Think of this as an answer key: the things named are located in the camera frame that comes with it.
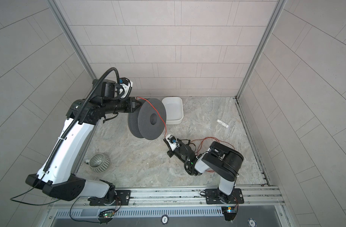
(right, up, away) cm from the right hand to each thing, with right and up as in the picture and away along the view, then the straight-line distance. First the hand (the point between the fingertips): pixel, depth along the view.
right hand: (165, 140), depth 82 cm
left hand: (-8, +22, -19) cm, 30 cm away
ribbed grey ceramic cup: (-39, -13, 0) cm, 41 cm away
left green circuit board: (-25, -30, -18) cm, 43 cm away
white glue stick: (+41, +7, +17) cm, 44 cm away
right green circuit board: (+34, -31, -14) cm, 48 cm away
